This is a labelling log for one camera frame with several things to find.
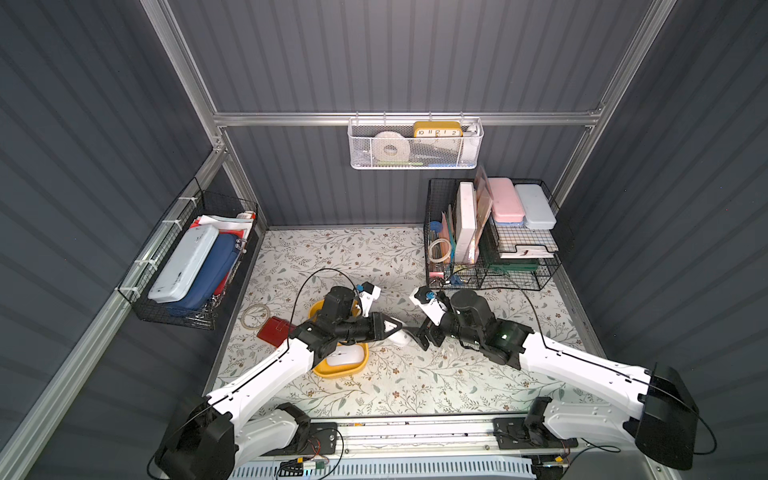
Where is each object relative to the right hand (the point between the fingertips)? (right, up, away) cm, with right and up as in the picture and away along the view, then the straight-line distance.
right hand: (422, 316), depth 77 cm
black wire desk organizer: (+30, +15, +14) cm, 36 cm away
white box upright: (+14, +25, +10) cm, 30 cm away
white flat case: (-54, +12, -14) cm, 57 cm away
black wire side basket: (-57, +28, +10) cm, 64 cm away
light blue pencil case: (+38, +31, +17) cm, 52 cm away
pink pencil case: (+28, +31, +15) cm, 44 cm away
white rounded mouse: (-6, -5, -3) cm, 8 cm away
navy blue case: (-49, +11, -10) cm, 51 cm away
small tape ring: (+7, +15, +29) cm, 33 cm away
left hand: (-6, -3, -2) cm, 7 cm away
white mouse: (-21, -13, +9) cm, 26 cm away
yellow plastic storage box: (-27, -16, +6) cm, 32 cm away
